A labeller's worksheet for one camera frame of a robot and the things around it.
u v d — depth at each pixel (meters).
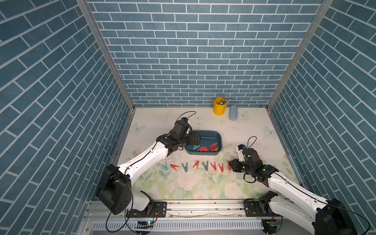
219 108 1.12
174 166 0.88
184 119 0.74
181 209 0.75
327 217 0.40
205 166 0.89
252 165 0.64
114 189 0.41
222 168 0.88
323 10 0.72
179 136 0.62
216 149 0.94
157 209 0.73
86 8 0.70
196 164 0.89
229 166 0.84
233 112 1.16
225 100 1.03
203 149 0.95
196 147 0.96
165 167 0.89
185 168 0.88
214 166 0.89
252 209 0.74
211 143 0.97
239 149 0.78
